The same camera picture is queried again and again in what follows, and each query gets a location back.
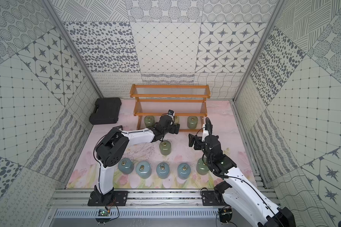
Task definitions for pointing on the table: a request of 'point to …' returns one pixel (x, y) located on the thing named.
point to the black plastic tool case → (107, 110)
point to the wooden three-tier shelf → (156, 100)
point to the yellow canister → (176, 119)
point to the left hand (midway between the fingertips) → (179, 124)
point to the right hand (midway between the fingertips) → (197, 136)
